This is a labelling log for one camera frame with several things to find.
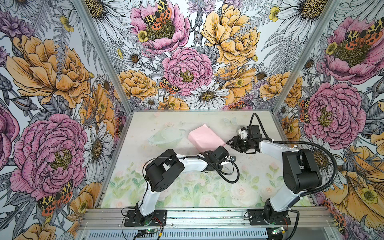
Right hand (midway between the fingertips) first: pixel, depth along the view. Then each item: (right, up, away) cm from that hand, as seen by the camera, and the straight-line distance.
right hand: (229, 147), depth 93 cm
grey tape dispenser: (+8, +9, -2) cm, 12 cm away
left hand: (-8, -7, +1) cm, 11 cm away
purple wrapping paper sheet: (-15, +5, +3) cm, 16 cm away
